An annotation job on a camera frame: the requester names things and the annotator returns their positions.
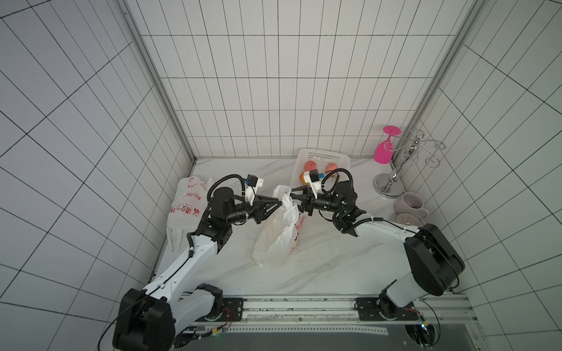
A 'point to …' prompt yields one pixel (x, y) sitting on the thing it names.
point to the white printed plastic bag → (279, 233)
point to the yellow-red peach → (302, 178)
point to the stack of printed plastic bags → (188, 209)
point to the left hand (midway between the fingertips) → (276, 205)
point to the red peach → (310, 165)
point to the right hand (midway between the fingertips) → (289, 190)
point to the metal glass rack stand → (391, 185)
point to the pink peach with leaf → (331, 167)
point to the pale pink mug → (411, 203)
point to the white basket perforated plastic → (321, 159)
